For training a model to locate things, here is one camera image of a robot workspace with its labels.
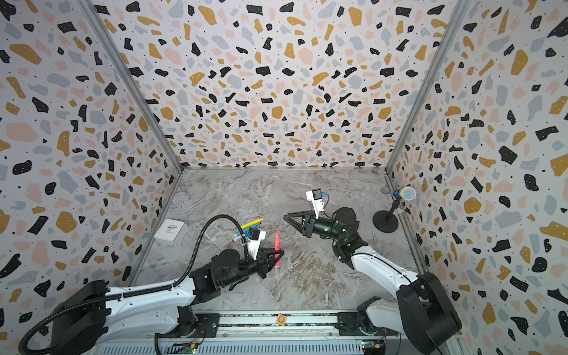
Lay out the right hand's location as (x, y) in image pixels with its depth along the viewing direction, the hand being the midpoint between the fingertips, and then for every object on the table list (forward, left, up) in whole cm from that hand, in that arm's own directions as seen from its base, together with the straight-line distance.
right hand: (287, 221), depth 70 cm
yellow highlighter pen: (+14, +18, -24) cm, 33 cm away
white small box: (+8, +50, -21) cm, 55 cm away
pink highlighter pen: (-5, +3, -7) cm, 9 cm away
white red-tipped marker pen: (+6, +25, -26) cm, 37 cm away
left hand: (-7, +1, -8) cm, 11 cm away
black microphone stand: (+18, -42, -27) cm, 53 cm away
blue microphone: (+13, -42, -1) cm, 44 cm away
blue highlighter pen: (-5, +12, +1) cm, 13 cm away
